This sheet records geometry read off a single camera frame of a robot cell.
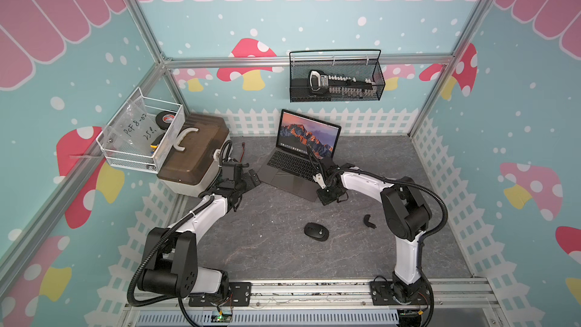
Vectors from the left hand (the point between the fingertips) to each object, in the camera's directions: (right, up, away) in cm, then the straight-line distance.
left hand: (249, 182), depth 91 cm
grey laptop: (+23, +17, +17) cm, 33 cm away
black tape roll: (-28, +24, -11) cm, 39 cm away
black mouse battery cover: (+47, -15, 0) cm, 50 cm away
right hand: (+31, -8, +5) cm, 33 cm away
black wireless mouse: (+27, -18, -5) cm, 33 cm away
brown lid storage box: (-21, +8, -4) cm, 23 cm away
